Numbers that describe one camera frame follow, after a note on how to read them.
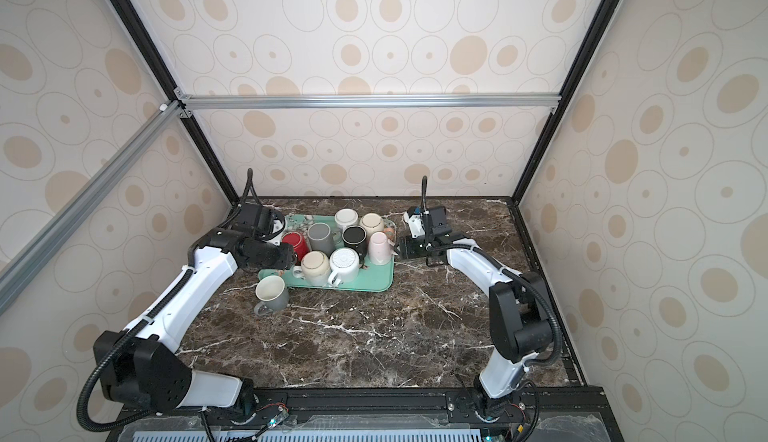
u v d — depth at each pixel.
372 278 0.96
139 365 0.40
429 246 0.67
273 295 0.86
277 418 0.71
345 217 1.03
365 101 0.89
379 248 0.95
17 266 0.52
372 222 1.00
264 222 0.65
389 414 0.73
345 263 0.91
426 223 0.71
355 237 0.97
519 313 0.47
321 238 0.95
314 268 0.90
